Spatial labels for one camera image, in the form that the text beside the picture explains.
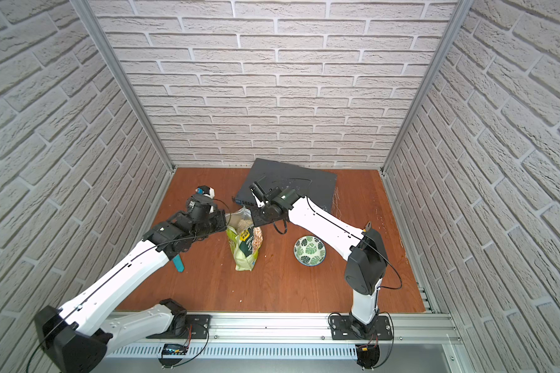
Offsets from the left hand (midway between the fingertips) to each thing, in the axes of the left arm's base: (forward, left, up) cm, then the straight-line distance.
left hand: (223, 208), depth 77 cm
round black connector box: (-40, -47, -21) cm, 65 cm away
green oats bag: (-8, -8, -7) cm, 13 cm away
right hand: (-3, -10, -4) cm, 11 cm away
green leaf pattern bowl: (-6, -31, -20) cm, 38 cm away
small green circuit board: (-38, +14, -24) cm, 47 cm away
